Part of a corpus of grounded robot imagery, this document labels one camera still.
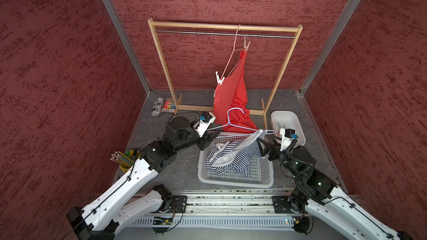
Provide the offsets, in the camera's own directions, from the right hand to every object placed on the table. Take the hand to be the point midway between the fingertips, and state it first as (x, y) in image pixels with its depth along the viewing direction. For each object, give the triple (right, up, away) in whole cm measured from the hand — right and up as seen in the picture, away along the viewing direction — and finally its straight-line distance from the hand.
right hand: (262, 142), depth 73 cm
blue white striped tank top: (-12, -7, +3) cm, 14 cm away
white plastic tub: (+25, +7, +30) cm, 40 cm away
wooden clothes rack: (-47, +18, +31) cm, 59 cm away
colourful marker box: (-54, +16, +37) cm, 67 cm away
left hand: (-22, +6, -6) cm, 23 cm away
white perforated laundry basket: (+2, -18, +10) cm, 20 cm away
